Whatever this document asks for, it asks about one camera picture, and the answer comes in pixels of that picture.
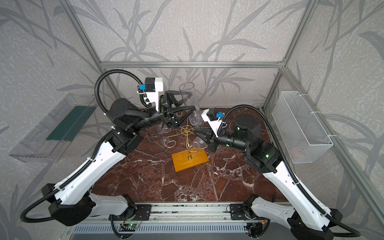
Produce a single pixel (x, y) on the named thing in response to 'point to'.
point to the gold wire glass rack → (186, 130)
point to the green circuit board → (129, 227)
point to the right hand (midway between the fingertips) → (196, 125)
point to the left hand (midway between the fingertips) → (193, 100)
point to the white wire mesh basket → (304, 137)
